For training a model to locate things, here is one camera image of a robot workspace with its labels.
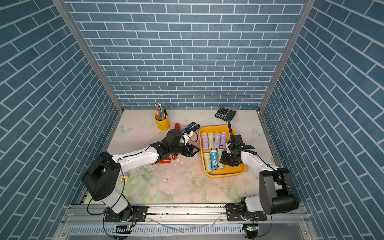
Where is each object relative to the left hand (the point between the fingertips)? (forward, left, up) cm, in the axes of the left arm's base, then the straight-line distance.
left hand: (199, 150), depth 84 cm
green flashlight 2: (-5, -13, -8) cm, 16 cm away
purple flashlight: (+12, -4, -8) cm, 15 cm away
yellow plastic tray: (-8, -17, -10) cm, 21 cm away
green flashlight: (-3, -5, -8) cm, 10 cm away
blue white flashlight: (+2, -9, -7) cm, 12 cm away
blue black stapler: (+25, +4, -10) cm, 27 cm away
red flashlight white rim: (0, +16, -10) cm, 18 cm away
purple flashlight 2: (+14, -12, -7) cm, 20 cm away
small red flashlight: (+24, +16, -8) cm, 30 cm away
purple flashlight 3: (+16, -17, -9) cm, 24 cm away
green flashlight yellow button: (+16, -8, -8) cm, 19 cm away
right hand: (-2, -14, -9) cm, 17 cm away
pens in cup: (+29, +26, 0) cm, 39 cm away
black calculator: (+37, -21, -9) cm, 44 cm away
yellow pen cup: (+23, +26, -6) cm, 35 cm away
